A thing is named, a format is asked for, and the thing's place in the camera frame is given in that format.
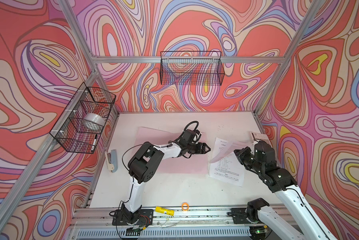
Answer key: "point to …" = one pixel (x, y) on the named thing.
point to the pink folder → (192, 163)
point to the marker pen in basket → (94, 142)
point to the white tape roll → (94, 121)
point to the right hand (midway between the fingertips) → (233, 152)
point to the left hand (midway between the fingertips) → (208, 149)
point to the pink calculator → (260, 137)
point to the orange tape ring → (187, 206)
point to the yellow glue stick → (166, 211)
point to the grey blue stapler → (111, 158)
